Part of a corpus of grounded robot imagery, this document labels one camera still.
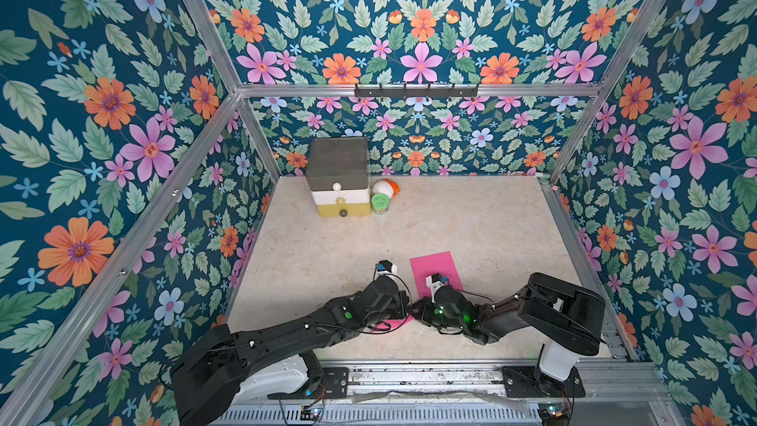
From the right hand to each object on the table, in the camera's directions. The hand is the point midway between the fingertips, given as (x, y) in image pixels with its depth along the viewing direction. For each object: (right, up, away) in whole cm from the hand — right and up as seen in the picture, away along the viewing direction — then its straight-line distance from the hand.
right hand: (406, 312), depth 85 cm
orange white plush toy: (-7, +38, +26) cm, 47 cm away
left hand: (+3, +6, -6) cm, 8 cm away
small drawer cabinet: (-22, +41, +8) cm, 47 cm away
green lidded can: (-9, +32, +21) cm, 39 cm away
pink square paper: (-3, +3, -14) cm, 15 cm away
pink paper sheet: (+7, +11, +12) cm, 18 cm away
